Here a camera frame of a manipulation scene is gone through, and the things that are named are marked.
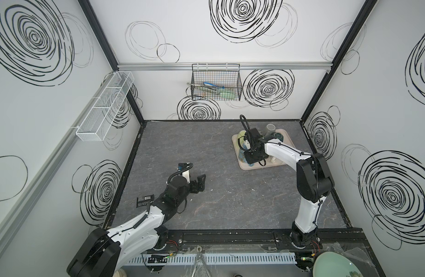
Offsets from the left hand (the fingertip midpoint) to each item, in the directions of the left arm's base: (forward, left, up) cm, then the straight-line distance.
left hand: (198, 175), depth 84 cm
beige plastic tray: (+1, -32, +12) cm, 34 cm away
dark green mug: (+26, -45, +2) cm, 52 cm away
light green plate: (-33, -56, -7) cm, 65 cm away
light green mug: (+17, -21, +10) cm, 29 cm away
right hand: (+13, -28, -3) cm, 31 cm away
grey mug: (+31, -41, +2) cm, 51 cm away
